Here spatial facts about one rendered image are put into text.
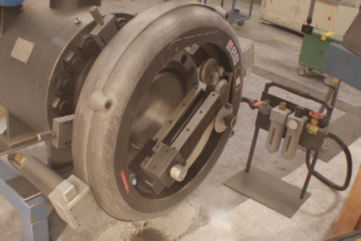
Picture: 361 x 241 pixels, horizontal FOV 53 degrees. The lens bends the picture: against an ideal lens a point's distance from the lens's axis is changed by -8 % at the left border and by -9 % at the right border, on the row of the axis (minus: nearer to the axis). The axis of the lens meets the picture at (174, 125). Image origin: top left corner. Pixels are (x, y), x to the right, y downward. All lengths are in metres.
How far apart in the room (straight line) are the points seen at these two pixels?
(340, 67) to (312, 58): 3.76
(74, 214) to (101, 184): 0.12
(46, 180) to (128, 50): 0.45
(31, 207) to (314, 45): 3.68
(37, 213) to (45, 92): 0.44
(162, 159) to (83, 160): 0.24
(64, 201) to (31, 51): 0.58
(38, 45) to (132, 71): 0.50
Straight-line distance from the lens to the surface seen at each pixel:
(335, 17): 7.03
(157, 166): 1.13
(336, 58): 0.74
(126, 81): 0.97
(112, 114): 0.98
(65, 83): 1.26
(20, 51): 1.46
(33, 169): 1.22
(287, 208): 2.04
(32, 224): 1.47
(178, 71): 1.34
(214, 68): 1.36
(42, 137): 1.02
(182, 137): 1.24
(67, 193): 1.04
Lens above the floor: 1.12
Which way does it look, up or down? 25 degrees down
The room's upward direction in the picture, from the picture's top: 8 degrees clockwise
